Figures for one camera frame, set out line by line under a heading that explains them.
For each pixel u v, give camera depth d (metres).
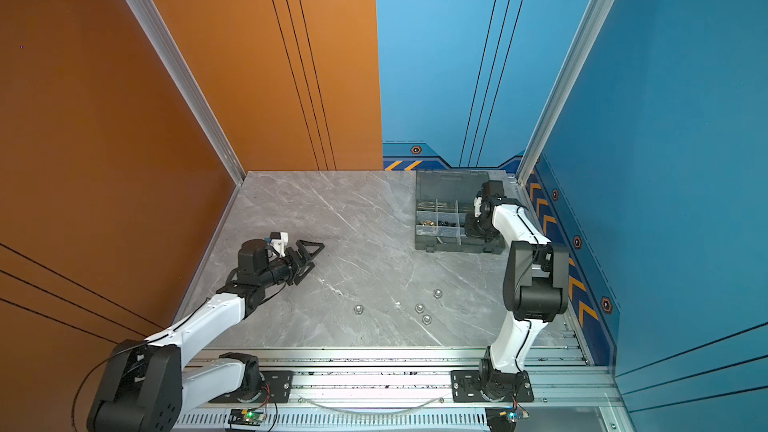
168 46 0.83
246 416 0.71
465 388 0.72
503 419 0.70
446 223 1.05
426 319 0.84
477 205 0.90
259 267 0.68
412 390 0.75
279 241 0.81
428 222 1.05
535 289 0.49
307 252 0.77
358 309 0.85
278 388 0.74
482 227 0.82
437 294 0.89
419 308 0.85
